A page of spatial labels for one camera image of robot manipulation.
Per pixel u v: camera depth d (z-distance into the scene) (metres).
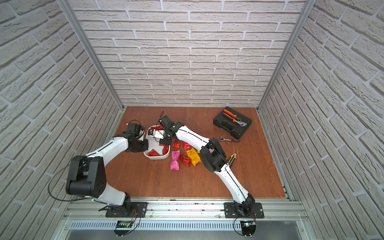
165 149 0.92
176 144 0.97
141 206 0.75
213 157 0.58
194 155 0.90
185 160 0.88
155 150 0.95
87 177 0.44
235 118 1.04
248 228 0.70
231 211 0.73
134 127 0.74
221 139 1.00
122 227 0.72
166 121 0.76
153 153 0.92
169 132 0.71
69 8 0.71
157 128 1.00
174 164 0.85
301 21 0.73
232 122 1.03
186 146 0.95
